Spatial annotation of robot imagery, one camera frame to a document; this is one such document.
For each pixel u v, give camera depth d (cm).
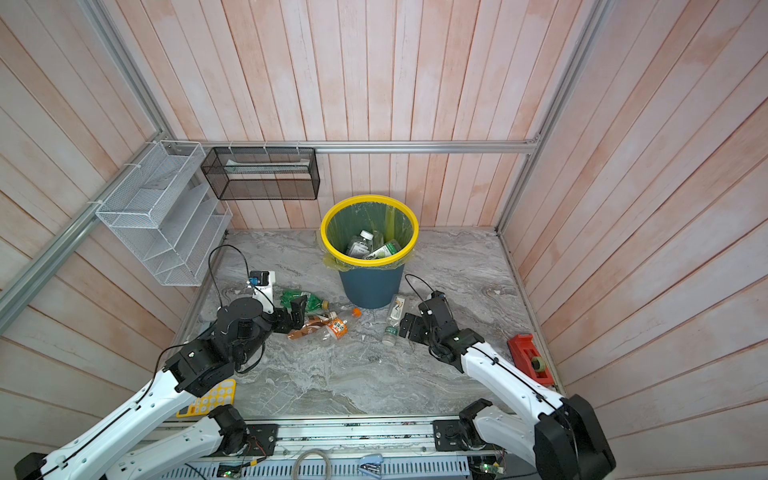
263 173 104
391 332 88
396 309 91
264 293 57
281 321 62
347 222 91
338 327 88
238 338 51
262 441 73
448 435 73
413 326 76
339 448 73
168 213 73
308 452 72
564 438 40
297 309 63
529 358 82
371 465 69
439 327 64
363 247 92
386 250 84
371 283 98
